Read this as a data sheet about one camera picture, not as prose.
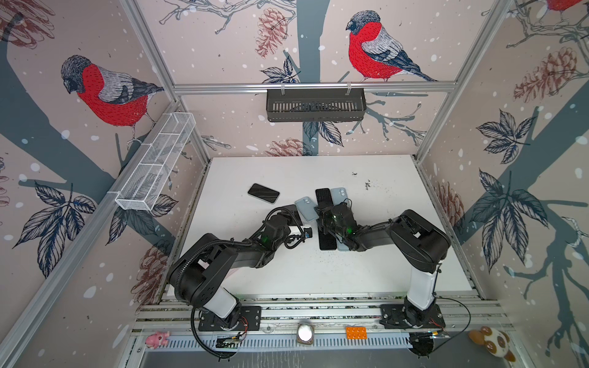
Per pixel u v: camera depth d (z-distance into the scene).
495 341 0.67
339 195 1.07
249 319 0.73
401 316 0.72
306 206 1.01
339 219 0.75
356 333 0.70
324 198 1.05
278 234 0.70
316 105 1.04
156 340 0.68
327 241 0.88
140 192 0.70
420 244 0.51
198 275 0.45
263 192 1.09
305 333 0.62
